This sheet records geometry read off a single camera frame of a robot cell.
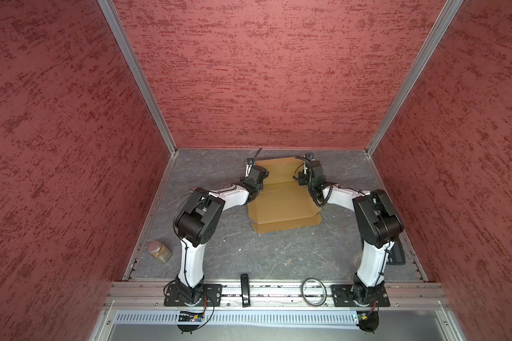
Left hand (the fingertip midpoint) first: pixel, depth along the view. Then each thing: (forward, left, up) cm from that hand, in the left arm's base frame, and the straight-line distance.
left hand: (253, 180), depth 101 cm
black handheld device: (-46, +1, -2) cm, 46 cm away
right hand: (+3, -23, +2) cm, 24 cm away
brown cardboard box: (-11, -14, -4) cm, 18 cm away
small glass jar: (-35, +33, +1) cm, 48 cm away
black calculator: (-33, -58, -2) cm, 67 cm away
